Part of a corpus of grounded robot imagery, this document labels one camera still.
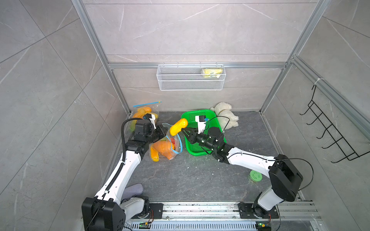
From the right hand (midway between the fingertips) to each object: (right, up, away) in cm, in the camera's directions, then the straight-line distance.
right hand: (184, 129), depth 75 cm
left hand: (-8, +2, +2) cm, 9 cm away
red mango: (-7, -8, +11) cm, 15 cm away
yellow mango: (-19, -17, +15) cm, 29 cm away
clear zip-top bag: (-29, +15, +43) cm, 54 cm away
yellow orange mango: (-36, +11, +39) cm, 54 cm away
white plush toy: (+31, +6, +27) cm, 41 cm away
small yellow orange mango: (-4, +1, -1) cm, 4 cm away
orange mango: (-11, -12, +8) cm, 18 cm away
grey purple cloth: (-27, -34, +3) cm, 44 cm away
